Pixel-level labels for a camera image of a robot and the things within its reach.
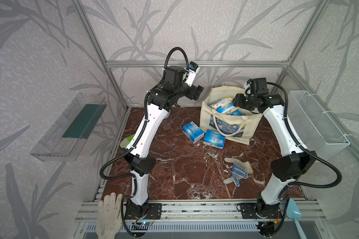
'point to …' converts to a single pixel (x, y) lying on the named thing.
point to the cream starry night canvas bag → (237, 128)
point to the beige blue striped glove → (240, 170)
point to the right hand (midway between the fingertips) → (235, 100)
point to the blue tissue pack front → (222, 105)
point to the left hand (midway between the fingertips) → (196, 85)
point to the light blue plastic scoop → (293, 211)
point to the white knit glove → (109, 217)
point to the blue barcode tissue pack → (193, 132)
